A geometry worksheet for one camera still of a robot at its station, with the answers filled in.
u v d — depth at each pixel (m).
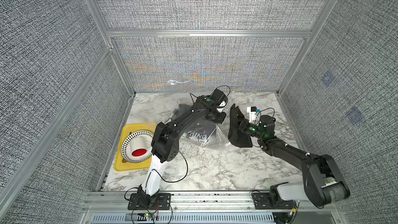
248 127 0.76
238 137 0.87
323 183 0.43
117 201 0.75
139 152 0.82
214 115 0.74
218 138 0.85
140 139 0.83
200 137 0.92
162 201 0.75
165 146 0.53
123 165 0.84
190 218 0.70
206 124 0.95
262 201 0.72
